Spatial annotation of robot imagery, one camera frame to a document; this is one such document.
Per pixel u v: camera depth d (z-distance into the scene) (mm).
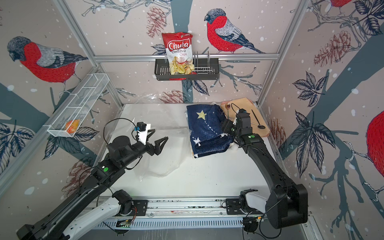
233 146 908
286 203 386
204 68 951
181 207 760
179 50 815
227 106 1178
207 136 823
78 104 794
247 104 1214
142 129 562
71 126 654
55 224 401
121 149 503
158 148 611
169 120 1059
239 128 619
